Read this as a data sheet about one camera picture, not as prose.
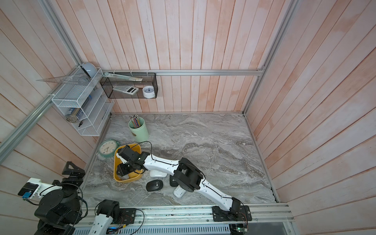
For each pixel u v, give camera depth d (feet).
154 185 2.69
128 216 2.40
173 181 2.71
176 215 2.46
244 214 2.40
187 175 1.90
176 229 2.30
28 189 1.37
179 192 2.60
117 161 2.95
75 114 2.50
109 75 3.01
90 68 2.78
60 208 1.27
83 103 2.42
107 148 3.14
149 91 3.11
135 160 2.27
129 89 3.22
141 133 3.18
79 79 2.83
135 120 3.07
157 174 2.82
